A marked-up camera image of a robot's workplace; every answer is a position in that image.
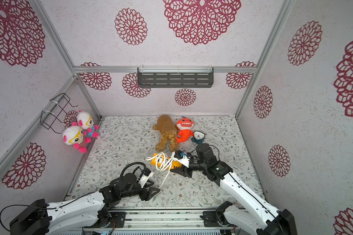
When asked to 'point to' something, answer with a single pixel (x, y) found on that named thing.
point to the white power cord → (162, 169)
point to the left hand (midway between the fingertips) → (156, 188)
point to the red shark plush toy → (185, 126)
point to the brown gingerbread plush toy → (168, 132)
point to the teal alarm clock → (198, 137)
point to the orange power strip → (161, 161)
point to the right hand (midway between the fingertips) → (173, 162)
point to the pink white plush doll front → (73, 135)
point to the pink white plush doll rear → (85, 120)
